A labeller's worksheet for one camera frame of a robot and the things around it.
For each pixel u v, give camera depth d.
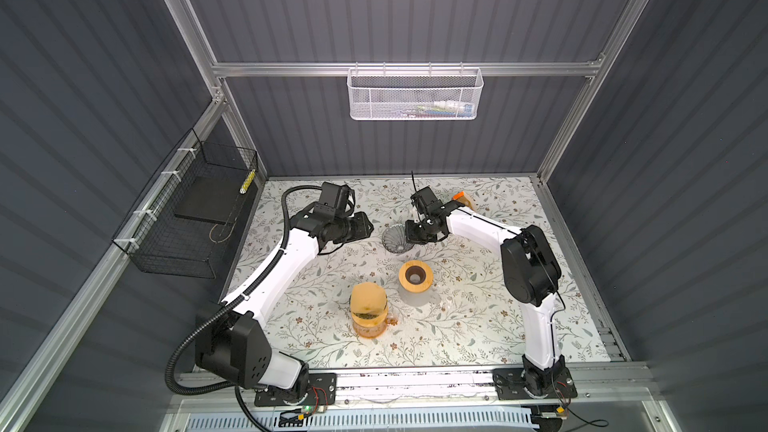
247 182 0.81
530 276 0.55
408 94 1.24
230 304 0.42
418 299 0.86
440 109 0.92
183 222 0.72
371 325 0.74
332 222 0.62
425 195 0.79
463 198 1.02
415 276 0.85
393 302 0.88
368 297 0.76
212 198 0.77
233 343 0.41
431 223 0.72
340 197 0.64
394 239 0.99
